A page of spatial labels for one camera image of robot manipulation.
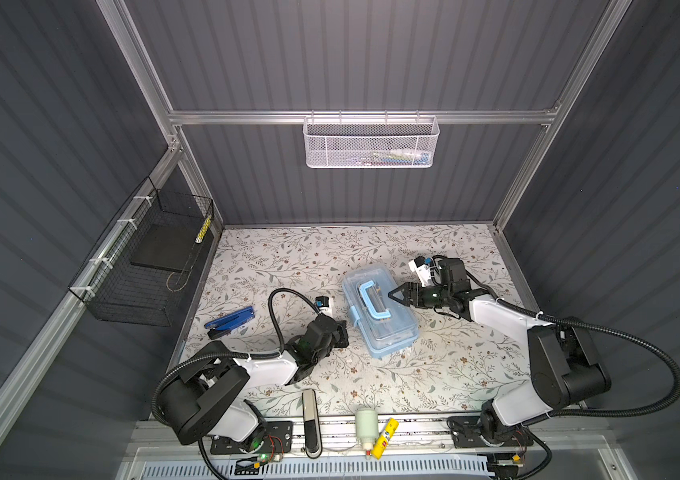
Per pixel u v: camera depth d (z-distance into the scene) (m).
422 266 0.82
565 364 0.45
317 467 0.77
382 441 0.71
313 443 0.68
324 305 0.77
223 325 0.91
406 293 0.79
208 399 0.43
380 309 0.88
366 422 0.70
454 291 0.72
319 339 0.67
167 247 0.74
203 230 0.81
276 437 0.72
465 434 0.74
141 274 0.72
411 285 0.79
